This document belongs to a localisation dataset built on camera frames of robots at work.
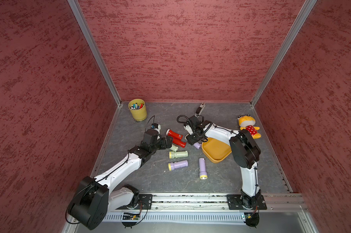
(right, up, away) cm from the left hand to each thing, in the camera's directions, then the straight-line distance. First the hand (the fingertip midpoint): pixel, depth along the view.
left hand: (165, 141), depth 85 cm
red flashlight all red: (+8, -3, +10) cm, 13 cm away
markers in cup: (-24, +22, +18) cm, 38 cm away
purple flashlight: (+20, -4, +7) cm, 22 cm away
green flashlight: (+5, -5, +6) cm, 9 cm away
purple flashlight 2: (+5, -14, -2) cm, 15 cm away
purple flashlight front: (+22, -18, -6) cm, 29 cm away
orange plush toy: (+57, +11, +15) cm, 60 cm away
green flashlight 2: (+7, -9, +4) cm, 12 cm away
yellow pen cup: (-21, +16, +17) cm, 31 cm away
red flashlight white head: (+3, +3, +13) cm, 14 cm away
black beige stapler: (+25, +21, +26) cm, 42 cm away
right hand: (+18, -2, +12) cm, 21 cm away
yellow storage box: (+32, -7, +6) cm, 34 cm away
